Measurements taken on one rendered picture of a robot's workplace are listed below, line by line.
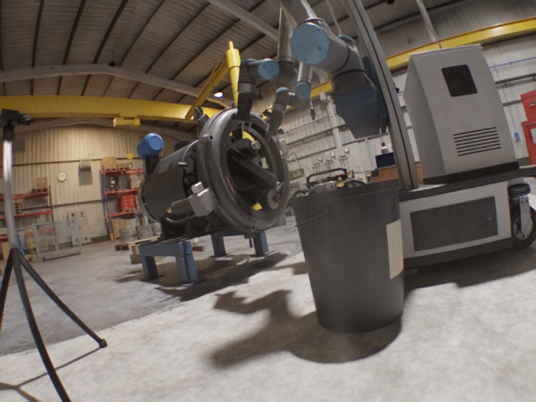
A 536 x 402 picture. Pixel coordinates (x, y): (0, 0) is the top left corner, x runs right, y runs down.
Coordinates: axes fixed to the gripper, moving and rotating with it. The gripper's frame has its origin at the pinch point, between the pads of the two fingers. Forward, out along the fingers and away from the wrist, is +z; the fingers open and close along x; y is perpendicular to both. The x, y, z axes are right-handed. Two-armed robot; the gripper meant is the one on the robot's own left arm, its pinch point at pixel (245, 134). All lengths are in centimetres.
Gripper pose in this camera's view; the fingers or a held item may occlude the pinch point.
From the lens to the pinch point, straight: 129.5
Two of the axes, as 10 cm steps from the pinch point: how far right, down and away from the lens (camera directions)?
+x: -5.4, 2.0, -8.2
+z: -1.0, 9.5, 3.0
